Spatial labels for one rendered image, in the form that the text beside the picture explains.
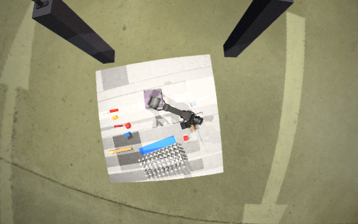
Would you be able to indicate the blue flat strip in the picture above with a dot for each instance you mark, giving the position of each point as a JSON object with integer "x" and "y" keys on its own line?
{"x": 158, "y": 145}

